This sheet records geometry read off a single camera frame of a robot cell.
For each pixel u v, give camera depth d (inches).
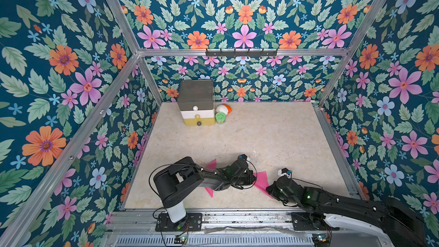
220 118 41.4
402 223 16.5
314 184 29.9
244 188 29.5
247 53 36.4
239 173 27.4
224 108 43.7
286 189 24.8
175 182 18.6
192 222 28.9
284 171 30.8
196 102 36.7
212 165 35.9
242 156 32.9
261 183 33.9
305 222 29.5
